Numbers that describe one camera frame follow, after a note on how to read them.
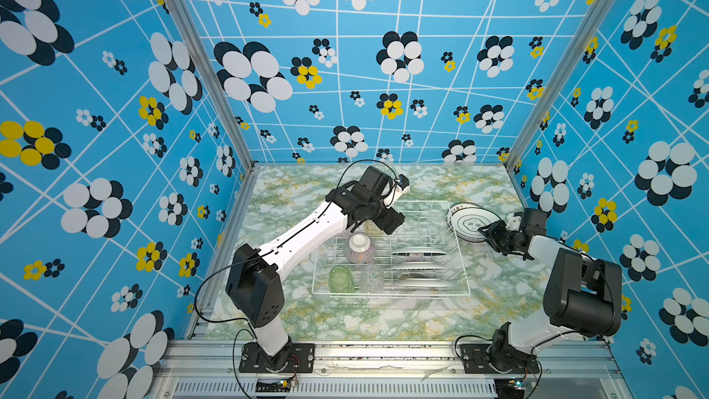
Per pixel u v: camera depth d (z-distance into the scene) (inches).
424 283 31.0
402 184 27.5
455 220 39.7
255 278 17.0
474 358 29.0
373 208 26.2
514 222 33.8
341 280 31.2
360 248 34.2
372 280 30.3
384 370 28.5
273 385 28.2
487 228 34.8
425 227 38.4
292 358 28.5
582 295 18.3
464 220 39.7
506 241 31.5
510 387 27.4
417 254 36.7
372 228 28.2
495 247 33.9
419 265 31.7
